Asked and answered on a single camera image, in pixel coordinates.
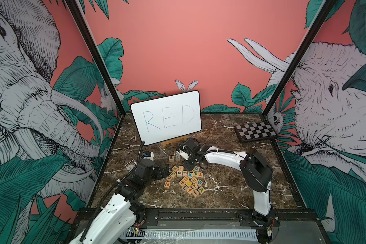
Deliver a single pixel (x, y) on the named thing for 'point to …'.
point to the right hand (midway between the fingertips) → (185, 161)
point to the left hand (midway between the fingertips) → (163, 165)
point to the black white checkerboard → (254, 131)
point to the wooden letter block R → (171, 158)
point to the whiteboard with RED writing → (163, 118)
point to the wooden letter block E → (178, 158)
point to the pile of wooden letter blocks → (190, 182)
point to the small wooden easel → (185, 138)
